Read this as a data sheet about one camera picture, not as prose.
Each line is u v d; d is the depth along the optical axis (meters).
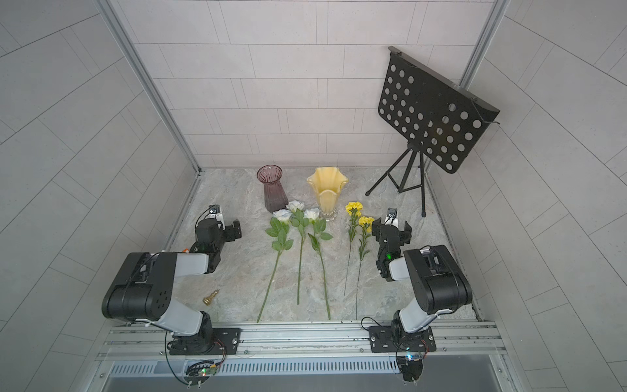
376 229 0.86
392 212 0.79
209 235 0.71
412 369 0.67
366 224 0.94
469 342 0.71
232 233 0.84
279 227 0.94
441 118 0.71
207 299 0.77
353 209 0.99
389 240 0.69
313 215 0.94
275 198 1.03
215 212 0.79
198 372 0.66
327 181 0.91
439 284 0.45
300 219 0.96
